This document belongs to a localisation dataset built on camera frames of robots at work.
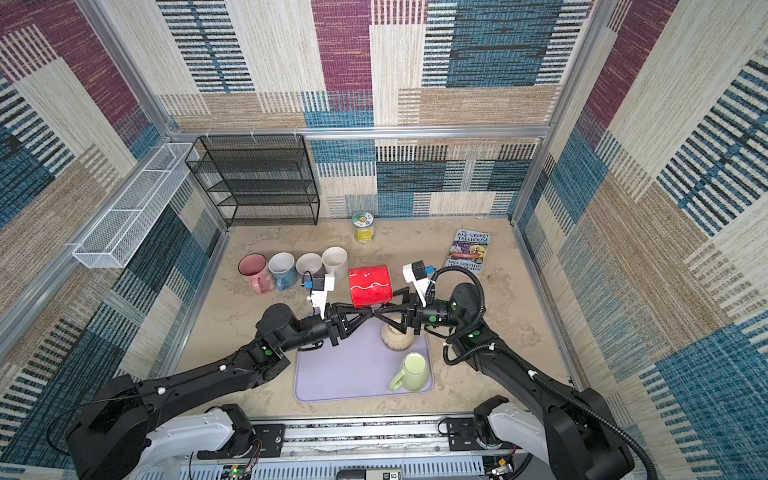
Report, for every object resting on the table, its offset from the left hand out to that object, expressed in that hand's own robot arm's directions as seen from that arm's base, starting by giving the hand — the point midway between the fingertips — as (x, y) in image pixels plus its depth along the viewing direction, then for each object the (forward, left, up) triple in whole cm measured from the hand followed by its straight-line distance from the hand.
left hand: (371, 311), depth 66 cm
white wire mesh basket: (+19, +61, +7) cm, 64 cm away
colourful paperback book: (+36, -33, -24) cm, 55 cm away
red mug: (+2, 0, +7) cm, 7 cm away
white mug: (+29, +13, -20) cm, 38 cm away
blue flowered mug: (+26, +29, -19) cm, 43 cm away
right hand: (+1, -2, -1) cm, 2 cm away
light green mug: (-9, -10, -17) cm, 22 cm away
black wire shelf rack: (+59, +43, -9) cm, 74 cm away
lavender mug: (+28, +22, -19) cm, 40 cm away
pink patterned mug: (+26, +38, -17) cm, 49 cm away
